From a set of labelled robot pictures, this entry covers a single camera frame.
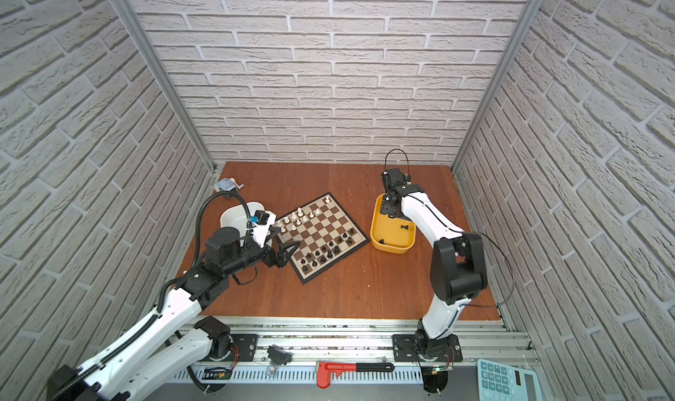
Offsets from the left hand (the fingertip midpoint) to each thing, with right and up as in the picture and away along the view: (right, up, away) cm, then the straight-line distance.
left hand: (289, 233), depth 74 cm
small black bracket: (-3, -34, -3) cm, 34 cm away
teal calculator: (+58, -39, -6) cm, 70 cm away
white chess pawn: (-1, +4, +26) cm, 27 cm away
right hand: (+35, +7, +17) cm, 40 cm away
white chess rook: (+8, +9, +32) cm, 35 cm away
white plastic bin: (-27, +2, +26) cm, 38 cm away
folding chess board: (+9, -4, +23) cm, 25 cm away
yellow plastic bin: (+34, -4, +24) cm, 41 cm away
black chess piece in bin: (+30, -6, +21) cm, 37 cm away
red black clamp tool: (+11, -36, -4) cm, 38 cm away
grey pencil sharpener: (-33, +16, +33) cm, 50 cm away
